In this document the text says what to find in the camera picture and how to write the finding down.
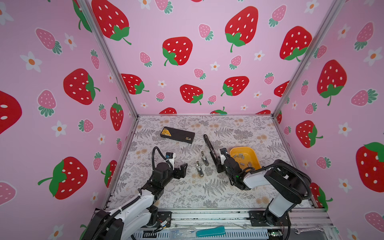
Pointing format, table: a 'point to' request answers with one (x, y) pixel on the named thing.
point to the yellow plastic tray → (246, 157)
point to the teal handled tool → (219, 230)
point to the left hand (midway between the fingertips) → (181, 163)
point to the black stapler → (215, 157)
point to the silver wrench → (299, 231)
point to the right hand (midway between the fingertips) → (216, 157)
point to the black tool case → (178, 134)
